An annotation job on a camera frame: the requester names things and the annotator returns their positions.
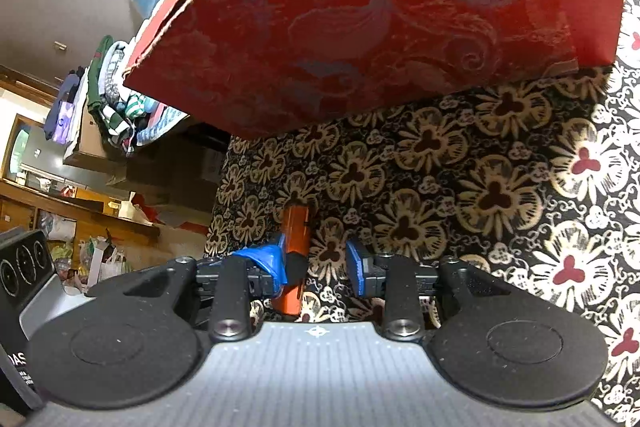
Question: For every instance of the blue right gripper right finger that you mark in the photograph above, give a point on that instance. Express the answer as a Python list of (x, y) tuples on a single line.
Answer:
[(400, 281)]

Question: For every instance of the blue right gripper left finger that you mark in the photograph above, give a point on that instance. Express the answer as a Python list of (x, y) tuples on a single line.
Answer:
[(231, 284)]

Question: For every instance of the orange cylindrical lighter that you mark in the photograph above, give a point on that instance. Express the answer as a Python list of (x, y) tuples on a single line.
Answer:
[(296, 234)]

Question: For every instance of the red cardboard box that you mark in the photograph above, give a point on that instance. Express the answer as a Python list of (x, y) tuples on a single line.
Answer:
[(261, 67)]

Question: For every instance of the wooden shelf furniture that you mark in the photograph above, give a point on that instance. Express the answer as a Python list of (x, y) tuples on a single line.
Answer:
[(26, 100)]

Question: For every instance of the floral patterned mattress cover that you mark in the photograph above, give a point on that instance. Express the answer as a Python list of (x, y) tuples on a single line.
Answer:
[(536, 182)]

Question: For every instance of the pile of folded clothes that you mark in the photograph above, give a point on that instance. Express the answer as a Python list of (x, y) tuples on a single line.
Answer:
[(127, 120)]

